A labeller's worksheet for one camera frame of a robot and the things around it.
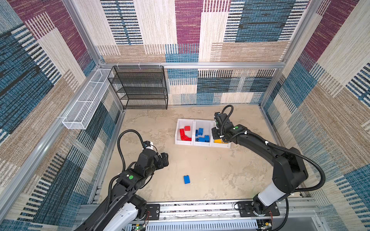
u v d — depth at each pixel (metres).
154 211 0.73
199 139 0.97
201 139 0.97
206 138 0.98
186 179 0.83
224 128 0.67
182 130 1.04
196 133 0.99
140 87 1.11
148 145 0.69
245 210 0.73
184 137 0.99
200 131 1.01
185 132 1.03
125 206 0.62
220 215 0.73
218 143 0.94
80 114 0.92
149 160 0.57
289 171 0.44
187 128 1.07
